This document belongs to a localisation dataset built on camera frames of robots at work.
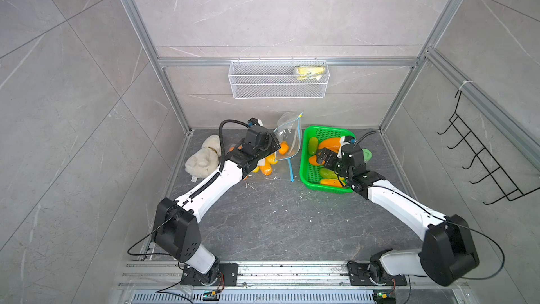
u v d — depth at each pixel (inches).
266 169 37.7
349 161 25.1
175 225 17.1
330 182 36.3
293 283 28.7
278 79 39.7
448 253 16.1
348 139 29.4
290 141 40.9
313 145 42.1
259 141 24.3
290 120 31.6
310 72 33.3
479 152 26.5
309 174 39.7
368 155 40.1
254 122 29.1
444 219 17.3
